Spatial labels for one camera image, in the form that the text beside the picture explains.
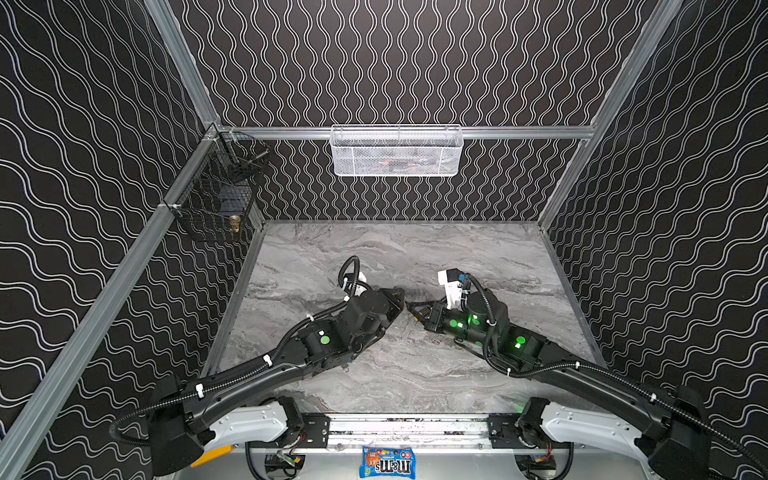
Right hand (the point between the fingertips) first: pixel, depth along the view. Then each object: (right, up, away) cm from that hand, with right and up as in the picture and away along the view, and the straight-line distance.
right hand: (407, 307), depth 70 cm
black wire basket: (-59, +28, +24) cm, 70 cm away
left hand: (+2, +3, -2) cm, 5 cm away
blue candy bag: (-5, -35, 0) cm, 36 cm away
